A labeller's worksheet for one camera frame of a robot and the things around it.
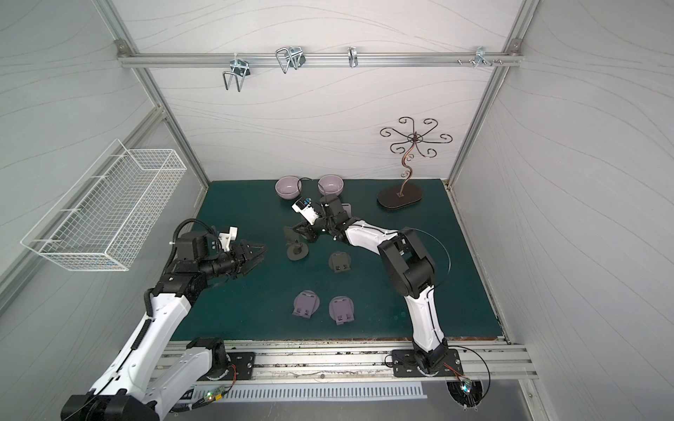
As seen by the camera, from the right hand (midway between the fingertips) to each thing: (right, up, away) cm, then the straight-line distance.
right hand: (294, 226), depth 91 cm
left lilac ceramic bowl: (-7, +16, +24) cm, 29 cm away
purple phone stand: (+5, -25, -6) cm, 26 cm away
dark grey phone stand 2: (+16, -13, +4) cm, 21 cm away
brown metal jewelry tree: (+39, +11, +24) cm, 47 cm away
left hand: (-5, -6, -17) cm, 19 cm away
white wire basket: (-46, +4, -22) cm, 52 cm away
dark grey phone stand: (-1, -9, +7) cm, 12 cm away
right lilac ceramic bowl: (+12, +17, +25) cm, 32 cm away
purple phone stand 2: (+17, -27, -6) cm, 33 cm away
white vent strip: (+10, -44, -21) cm, 50 cm away
